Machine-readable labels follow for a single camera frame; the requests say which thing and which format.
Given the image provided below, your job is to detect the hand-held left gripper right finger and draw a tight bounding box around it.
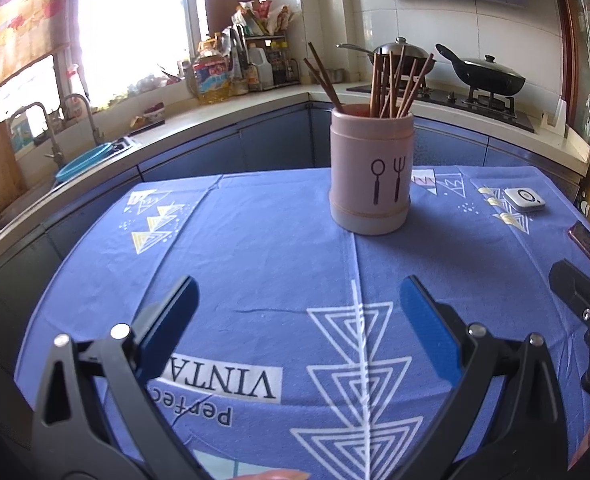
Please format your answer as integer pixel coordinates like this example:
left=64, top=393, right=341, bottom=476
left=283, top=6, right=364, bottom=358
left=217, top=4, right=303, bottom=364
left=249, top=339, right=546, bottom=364
left=399, top=275, right=570, bottom=480

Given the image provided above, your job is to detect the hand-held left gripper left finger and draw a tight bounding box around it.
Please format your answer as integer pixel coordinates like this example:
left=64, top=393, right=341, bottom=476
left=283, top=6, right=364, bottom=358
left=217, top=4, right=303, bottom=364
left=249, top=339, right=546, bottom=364
left=30, top=275, right=200, bottom=480

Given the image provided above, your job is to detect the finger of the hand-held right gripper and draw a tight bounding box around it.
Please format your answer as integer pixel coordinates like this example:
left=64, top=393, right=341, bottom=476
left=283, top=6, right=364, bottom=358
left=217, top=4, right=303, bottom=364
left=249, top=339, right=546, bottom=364
left=548, top=258, right=590, bottom=403

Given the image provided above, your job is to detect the white ceramic utensil holder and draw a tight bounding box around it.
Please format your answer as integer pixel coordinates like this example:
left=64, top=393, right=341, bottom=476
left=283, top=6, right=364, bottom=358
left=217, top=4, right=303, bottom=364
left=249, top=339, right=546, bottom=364
left=329, top=104, right=416, bottom=236

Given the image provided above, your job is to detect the group of wooden chopsticks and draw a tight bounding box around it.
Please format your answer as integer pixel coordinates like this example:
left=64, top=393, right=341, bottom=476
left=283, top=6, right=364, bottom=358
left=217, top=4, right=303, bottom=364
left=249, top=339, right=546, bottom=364
left=302, top=41, right=436, bottom=120

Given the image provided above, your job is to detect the person's left hand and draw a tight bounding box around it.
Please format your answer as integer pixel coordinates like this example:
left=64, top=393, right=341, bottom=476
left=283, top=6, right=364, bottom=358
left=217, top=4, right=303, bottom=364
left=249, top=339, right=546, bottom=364
left=235, top=470, right=312, bottom=480

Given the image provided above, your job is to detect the small white rounded device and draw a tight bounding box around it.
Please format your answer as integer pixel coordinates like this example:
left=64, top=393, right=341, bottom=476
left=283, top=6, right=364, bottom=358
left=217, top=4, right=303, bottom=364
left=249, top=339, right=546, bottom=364
left=503, top=186, right=547, bottom=212

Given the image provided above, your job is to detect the blue printed tablecloth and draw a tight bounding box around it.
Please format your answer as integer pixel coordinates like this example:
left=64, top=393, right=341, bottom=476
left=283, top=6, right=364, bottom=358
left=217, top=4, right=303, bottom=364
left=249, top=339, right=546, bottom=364
left=14, top=165, right=590, bottom=480

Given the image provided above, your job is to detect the white plastic rack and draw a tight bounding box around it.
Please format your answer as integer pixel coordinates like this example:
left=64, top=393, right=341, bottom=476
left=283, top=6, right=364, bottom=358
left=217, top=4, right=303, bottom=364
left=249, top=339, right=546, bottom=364
left=540, top=97, right=568, bottom=136

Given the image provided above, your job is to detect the blue plastic basin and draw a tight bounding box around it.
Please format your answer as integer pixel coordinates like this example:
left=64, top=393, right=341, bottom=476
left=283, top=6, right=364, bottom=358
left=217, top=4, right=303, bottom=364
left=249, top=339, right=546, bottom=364
left=55, top=142, right=115, bottom=184

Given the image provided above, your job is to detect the black gas stove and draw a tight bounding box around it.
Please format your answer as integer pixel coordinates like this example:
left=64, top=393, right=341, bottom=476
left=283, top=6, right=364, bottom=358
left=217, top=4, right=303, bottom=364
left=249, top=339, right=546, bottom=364
left=346, top=82, right=536, bottom=134

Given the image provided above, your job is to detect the black pan with glass lid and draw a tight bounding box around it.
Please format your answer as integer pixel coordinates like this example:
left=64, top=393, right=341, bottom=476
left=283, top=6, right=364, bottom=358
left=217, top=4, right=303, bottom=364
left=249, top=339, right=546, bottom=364
left=435, top=43, right=526, bottom=97

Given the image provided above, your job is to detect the steel faucet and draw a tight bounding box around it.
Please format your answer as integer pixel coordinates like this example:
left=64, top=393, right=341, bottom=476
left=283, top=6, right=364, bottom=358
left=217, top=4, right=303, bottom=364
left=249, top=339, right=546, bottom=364
left=58, top=92, right=107, bottom=146
left=8, top=101, right=66, bottom=168

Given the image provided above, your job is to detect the dark red dish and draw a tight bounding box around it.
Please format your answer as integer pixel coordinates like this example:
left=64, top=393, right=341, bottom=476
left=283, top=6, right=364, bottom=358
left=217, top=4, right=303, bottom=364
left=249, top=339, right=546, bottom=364
left=130, top=102, right=167, bottom=128

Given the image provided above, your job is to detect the white kitchen counter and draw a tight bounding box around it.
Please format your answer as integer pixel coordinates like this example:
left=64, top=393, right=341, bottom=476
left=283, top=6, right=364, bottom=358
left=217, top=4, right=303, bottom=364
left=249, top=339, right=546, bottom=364
left=0, top=80, right=588, bottom=261

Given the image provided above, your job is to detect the teal plastic bottle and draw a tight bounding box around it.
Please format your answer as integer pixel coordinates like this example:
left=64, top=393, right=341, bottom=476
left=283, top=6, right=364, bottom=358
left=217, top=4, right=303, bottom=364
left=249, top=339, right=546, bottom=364
left=9, top=110, right=35, bottom=147

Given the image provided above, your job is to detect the cooking oil bottle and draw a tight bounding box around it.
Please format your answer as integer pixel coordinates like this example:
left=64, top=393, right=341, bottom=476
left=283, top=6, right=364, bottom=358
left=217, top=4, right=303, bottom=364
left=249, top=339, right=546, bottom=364
left=190, top=35, right=232, bottom=106

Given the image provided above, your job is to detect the white plastic jug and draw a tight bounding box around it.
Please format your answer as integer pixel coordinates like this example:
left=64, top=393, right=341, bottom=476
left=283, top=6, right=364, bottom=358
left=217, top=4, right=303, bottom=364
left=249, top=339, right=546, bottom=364
left=246, top=46, right=275, bottom=92

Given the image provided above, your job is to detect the wok with steel lid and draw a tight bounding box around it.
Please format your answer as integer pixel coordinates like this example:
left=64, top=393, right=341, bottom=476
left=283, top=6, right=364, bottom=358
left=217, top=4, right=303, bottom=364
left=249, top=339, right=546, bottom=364
left=336, top=36, right=436, bottom=68

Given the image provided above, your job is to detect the metal spice rack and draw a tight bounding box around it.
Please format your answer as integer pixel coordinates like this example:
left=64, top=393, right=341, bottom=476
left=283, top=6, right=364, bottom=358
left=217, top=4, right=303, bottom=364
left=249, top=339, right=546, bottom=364
left=230, top=0, right=301, bottom=92

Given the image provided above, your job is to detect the patterned window blind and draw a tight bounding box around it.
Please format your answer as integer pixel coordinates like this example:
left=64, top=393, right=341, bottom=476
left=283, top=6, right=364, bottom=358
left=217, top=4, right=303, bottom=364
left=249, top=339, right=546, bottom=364
left=0, top=0, right=83, bottom=106

